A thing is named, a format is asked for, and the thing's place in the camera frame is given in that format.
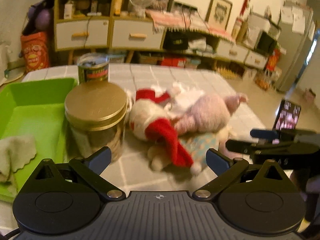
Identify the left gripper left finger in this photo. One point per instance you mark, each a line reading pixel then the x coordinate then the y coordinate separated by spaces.
pixel 89 170

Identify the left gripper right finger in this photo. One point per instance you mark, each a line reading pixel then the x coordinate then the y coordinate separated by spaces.
pixel 228 172

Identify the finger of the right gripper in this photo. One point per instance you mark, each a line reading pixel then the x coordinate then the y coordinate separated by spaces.
pixel 283 134
pixel 246 147

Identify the beige bunny blue dress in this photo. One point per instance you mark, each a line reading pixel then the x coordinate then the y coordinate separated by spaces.
pixel 196 145

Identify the pink knitted plush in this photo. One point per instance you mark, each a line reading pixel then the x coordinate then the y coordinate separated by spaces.
pixel 210 113

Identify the santa plush toy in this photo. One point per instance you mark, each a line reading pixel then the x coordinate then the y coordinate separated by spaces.
pixel 150 122

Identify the black smartphone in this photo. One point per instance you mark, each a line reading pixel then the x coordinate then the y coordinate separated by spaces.
pixel 287 115

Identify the gold lid clear jar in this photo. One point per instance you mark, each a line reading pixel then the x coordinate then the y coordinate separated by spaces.
pixel 96 114

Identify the green plastic bin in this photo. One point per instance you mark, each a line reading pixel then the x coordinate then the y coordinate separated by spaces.
pixel 37 108

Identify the black microwave oven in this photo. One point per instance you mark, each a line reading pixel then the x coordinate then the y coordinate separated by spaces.
pixel 266 44

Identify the low wooden tv bench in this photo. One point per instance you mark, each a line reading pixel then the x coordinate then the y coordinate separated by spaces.
pixel 186 49

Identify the metal tin can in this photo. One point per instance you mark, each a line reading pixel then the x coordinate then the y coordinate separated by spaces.
pixel 93 67

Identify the silver refrigerator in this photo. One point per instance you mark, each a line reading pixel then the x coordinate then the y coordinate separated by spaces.
pixel 297 30

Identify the orange printed bag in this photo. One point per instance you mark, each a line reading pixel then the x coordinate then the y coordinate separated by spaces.
pixel 34 48

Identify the framed cartoon picture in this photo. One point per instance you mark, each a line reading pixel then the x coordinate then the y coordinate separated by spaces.
pixel 218 13

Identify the pink table runner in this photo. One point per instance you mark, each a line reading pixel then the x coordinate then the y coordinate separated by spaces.
pixel 184 22

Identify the wooden drawer cabinet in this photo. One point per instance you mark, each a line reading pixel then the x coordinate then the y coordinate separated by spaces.
pixel 98 24

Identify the purple ball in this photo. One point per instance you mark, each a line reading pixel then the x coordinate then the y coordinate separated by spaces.
pixel 43 19

